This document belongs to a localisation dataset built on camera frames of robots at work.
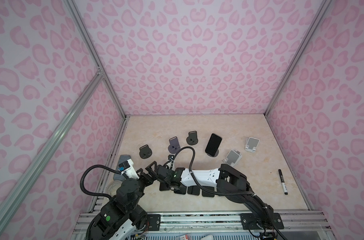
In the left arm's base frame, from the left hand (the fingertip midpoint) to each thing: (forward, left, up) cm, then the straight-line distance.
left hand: (151, 164), depth 69 cm
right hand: (+4, -3, -22) cm, 22 cm away
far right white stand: (+20, -58, -17) cm, 64 cm away
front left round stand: (+17, +10, -19) cm, 27 cm away
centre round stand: (+15, -35, -18) cm, 42 cm away
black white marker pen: (-2, -71, -23) cm, 75 cm away
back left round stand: (+21, -9, -18) cm, 30 cm away
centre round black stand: (+26, -21, -19) cm, 38 cm away
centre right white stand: (+11, -44, -18) cm, 49 cm away
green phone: (+18, -33, -13) cm, 40 cm away
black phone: (-17, -22, +12) cm, 31 cm away
